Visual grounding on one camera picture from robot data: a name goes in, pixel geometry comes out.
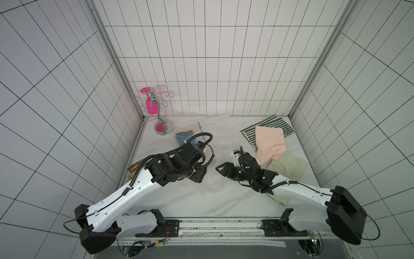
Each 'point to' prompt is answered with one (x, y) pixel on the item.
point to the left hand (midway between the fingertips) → (194, 172)
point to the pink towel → (270, 143)
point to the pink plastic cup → (152, 108)
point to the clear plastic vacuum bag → (223, 135)
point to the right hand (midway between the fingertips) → (217, 166)
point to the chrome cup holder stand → (163, 126)
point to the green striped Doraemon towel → (249, 133)
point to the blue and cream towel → (185, 132)
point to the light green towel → (288, 166)
